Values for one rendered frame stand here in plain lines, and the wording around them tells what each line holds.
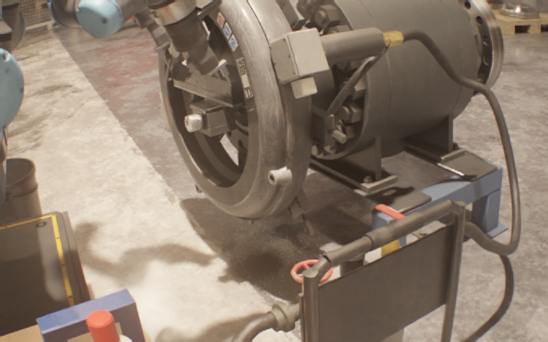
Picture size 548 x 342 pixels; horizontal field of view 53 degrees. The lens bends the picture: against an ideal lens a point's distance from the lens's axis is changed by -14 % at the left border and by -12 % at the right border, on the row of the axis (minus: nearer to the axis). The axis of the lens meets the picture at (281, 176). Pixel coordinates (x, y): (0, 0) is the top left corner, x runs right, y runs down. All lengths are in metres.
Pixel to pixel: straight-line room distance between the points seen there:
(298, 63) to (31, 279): 0.85
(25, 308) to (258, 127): 0.73
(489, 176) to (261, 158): 0.86
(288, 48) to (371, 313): 0.60
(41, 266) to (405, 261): 0.93
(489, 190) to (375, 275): 1.06
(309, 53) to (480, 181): 0.89
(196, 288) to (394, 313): 0.91
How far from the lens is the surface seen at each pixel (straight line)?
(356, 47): 1.48
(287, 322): 1.07
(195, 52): 1.24
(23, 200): 2.12
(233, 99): 1.56
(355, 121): 1.77
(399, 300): 1.21
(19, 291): 1.54
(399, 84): 1.80
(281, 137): 1.49
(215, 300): 1.91
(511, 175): 1.81
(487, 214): 2.16
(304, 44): 1.38
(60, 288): 1.50
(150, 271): 2.10
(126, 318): 0.92
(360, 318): 1.15
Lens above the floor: 1.09
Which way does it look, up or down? 24 degrees down
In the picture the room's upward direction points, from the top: 5 degrees counter-clockwise
